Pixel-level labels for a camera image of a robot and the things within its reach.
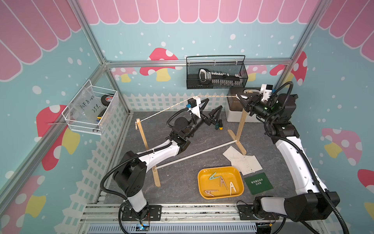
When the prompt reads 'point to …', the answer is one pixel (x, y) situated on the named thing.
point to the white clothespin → (232, 185)
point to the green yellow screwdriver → (219, 125)
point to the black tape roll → (106, 99)
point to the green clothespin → (212, 176)
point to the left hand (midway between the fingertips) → (216, 104)
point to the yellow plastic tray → (217, 183)
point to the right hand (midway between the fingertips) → (237, 94)
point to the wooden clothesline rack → (236, 139)
